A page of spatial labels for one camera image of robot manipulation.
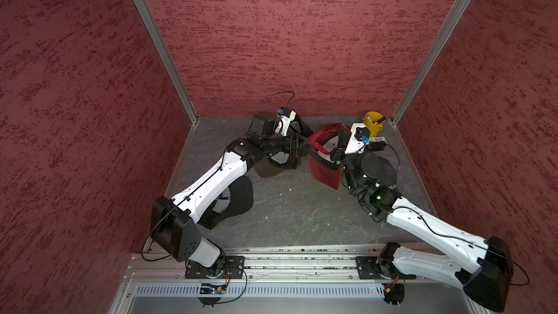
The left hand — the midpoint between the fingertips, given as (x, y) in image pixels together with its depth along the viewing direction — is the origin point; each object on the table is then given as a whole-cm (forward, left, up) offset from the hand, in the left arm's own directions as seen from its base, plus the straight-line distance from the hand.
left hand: (301, 143), depth 75 cm
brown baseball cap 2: (+23, -4, -19) cm, 30 cm away
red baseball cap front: (+5, -9, -7) cm, 12 cm away
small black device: (+19, -41, -26) cm, 52 cm away
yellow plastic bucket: (+31, -38, -19) cm, 52 cm away
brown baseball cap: (+9, +9, -26) cm, 29 cm away
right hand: (-1, -12, +7) cm, 14 cm away
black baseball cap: (-9, +26, -27) cm, 38 cm away
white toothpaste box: (+24, -43, -26) cm, 55 cm away
